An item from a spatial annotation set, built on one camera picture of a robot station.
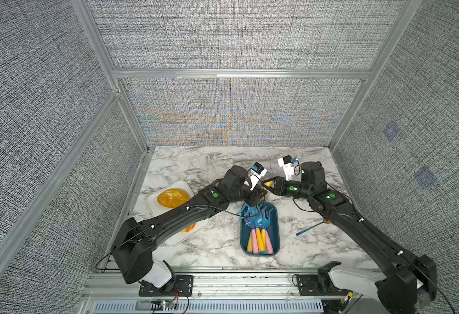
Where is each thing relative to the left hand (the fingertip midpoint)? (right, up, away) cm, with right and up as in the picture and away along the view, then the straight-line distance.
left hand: (267, 188), depth 74 cm
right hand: (-1, +4, -1) cm, 4 cm away
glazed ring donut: (-31, -19, +12) cm, 39 cm away
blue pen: (+16, -22, +13) cm, 30 cm away
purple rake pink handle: (-4, -21, +7) cm, 22 cm away
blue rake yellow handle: (+1, -15, +14) cm, 20 cm away
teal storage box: (+6, -20, +14) cm, 25 cm away
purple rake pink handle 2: (+2, -23, +6) cm, 24 cm away
